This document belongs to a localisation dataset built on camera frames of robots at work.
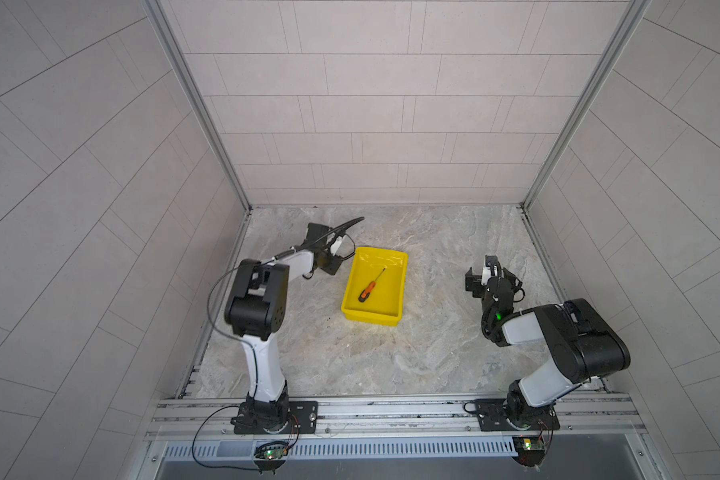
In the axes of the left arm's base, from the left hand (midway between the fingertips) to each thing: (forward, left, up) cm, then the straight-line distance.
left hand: (338, 250), depth 102 cm
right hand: (-9, -48, +5) cm, 49 cm away
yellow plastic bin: (-14, -13, 0) cm, 19 cm away
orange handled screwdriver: (-17, -10, +1) cm, 20 cm away
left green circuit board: (-56, +9, +4) cm, 57 cm away
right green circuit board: (-55, -49, -1) cm, 74 cm away
